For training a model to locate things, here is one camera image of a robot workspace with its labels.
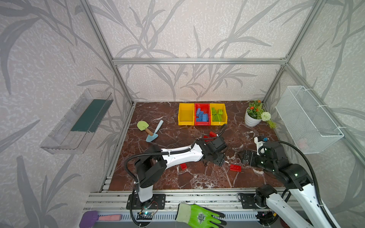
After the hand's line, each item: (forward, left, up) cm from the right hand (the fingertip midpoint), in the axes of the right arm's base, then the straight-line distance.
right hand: (243, 154), depth 73 cm
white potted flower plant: (+31, -17, -5) cm, 36 cm away
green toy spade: (+31, +64, -16) cm, 73 cm away
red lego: (0, +32, -18) cm, 37 cm away
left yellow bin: (+39, +31, -14) cm, 52 cm away
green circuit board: (-25, +52, -19) cm, 60 cm away
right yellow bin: (+39, +7, -14) cm, 41 cm away
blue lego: (+35, +19, -13) cm, 41 cm away
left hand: (+2, +12, -10) cm, 16 cm away
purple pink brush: (-26, +77, -16) cm, 83 cm away
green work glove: (-25, +24, -16) cm, 38 cm away
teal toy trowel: (+19, +56, -16) cm, 62 cm away
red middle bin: (+48, +16, -16) cm, 53 cm away
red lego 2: (-1, 0, -18) cm, 18 cm away
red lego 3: (+21, +17, -17) cm, 32 cm away
